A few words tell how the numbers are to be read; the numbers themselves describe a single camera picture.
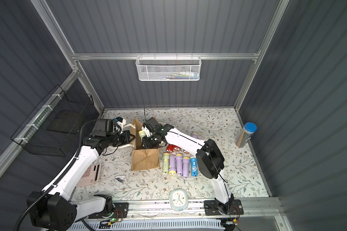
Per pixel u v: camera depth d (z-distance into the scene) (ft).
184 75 3.00
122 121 2.41
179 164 2.83
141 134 2.71
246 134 2.80
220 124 3.64
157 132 2.14
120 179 2.75
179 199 2.44
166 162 2.90
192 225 2.30
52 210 1.26
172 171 2.77
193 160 2.91
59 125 2.42
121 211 2.37
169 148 3.15
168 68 4.06
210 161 1.70
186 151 1.88
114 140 2.15
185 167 2.84
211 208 2.40
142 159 2.51
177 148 3.09
